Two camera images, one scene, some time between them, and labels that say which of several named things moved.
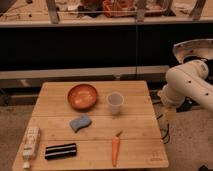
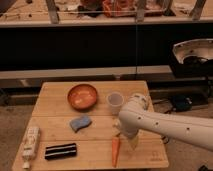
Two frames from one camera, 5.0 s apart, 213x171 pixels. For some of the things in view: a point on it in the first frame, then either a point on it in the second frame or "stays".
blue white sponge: x=76 y=124 stays
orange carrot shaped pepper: x=115 y=143 stays
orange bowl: x=82 y=97 stays
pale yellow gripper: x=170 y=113 → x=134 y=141
